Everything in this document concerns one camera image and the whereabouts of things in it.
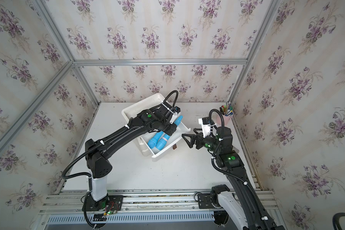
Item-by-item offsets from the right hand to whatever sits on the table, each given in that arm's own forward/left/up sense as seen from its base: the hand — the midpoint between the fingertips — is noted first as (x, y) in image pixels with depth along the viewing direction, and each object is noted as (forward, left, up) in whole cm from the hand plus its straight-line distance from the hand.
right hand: (191, 133), depth 71 cm
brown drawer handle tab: (-4, +9, -8) cm, 12 cm away
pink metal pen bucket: (+25, -28, -20) cm, 43 cm away
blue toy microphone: (-3, +16, -7) cm, 17 cm away
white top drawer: (+7, +5, -9) cm, 12 cm away
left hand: (+7, +9, -6) cm, 13 cm away
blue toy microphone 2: (-2, +20, -7) cm, 21 cm away
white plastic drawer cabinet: (+15, +34, -1) cm, 37 cm away
